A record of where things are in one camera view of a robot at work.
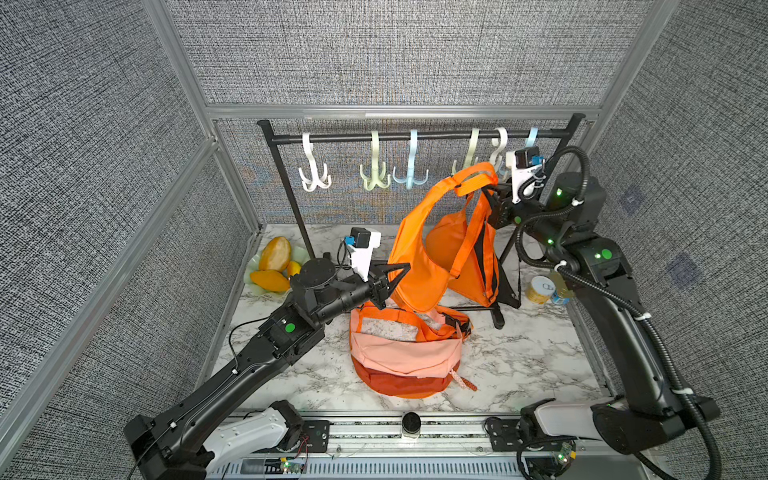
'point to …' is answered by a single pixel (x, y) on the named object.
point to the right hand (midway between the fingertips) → (491, 176)
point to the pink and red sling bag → (405, 353)
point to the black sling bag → (505, 292)
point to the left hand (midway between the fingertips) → (415, 265)
